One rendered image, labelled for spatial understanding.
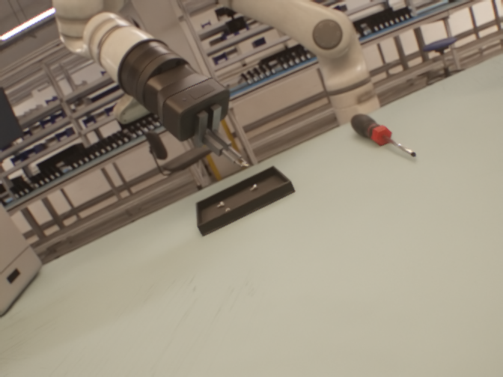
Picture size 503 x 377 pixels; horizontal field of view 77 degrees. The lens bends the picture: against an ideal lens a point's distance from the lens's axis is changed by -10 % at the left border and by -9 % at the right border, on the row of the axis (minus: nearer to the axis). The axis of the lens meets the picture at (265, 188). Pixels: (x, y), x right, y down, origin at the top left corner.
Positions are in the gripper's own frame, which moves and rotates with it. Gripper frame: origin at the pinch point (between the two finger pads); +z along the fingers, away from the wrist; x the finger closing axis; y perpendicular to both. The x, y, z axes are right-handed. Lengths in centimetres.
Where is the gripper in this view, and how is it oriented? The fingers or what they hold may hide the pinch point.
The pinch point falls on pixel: (243, 164)
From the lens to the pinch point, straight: 38.3
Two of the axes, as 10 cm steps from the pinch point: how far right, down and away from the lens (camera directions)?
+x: 6.6, -5.1, 5.5
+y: 1.8, -6.1, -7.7
